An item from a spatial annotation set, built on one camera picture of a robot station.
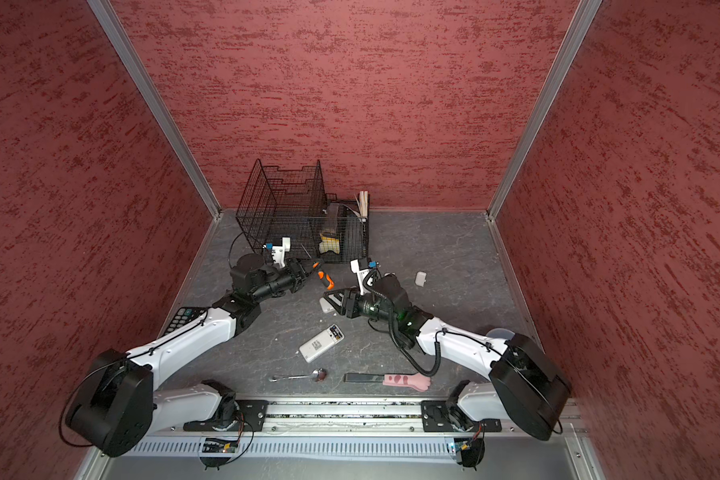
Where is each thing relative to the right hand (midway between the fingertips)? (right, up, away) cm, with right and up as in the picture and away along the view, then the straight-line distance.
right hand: (326, 302), depth 75 cm
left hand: (-1, +9, +3) cm, 9 cm away
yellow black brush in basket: (-4, +16, +31) cm, 35 cm away
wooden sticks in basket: (+9, +31, +23) cm, 39 cm away
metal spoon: (-3, -21, +4) cm, 21 cm away
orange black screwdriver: (-1, +7, +1) cm, 7 cm away
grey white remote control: (-3, -5, +18) cm, 19 cm away
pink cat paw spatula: (+24, -22, +3) cm, 32 cm away
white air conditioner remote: (-3, -14, +11) cm, 18 cm away
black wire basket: (-24, +31, +49) cm, 62 cm away
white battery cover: (+29, +3, +26) cm, 39 cm away
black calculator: (-47, -8, +15) cm, 50 cm away
